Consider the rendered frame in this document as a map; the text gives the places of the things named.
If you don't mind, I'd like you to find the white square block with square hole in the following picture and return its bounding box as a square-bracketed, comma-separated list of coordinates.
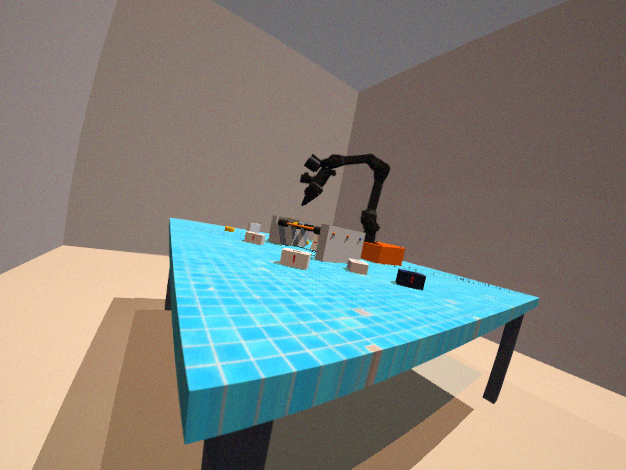
[347, 259, 369, 275]
[279, 248, 311, 270]
[244, 232, 266, 245]

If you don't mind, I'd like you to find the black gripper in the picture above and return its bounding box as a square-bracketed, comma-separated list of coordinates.
[301, 175, 327, 206]

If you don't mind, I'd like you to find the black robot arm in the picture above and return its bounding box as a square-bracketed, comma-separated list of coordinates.
[300, 153, 391, 243]

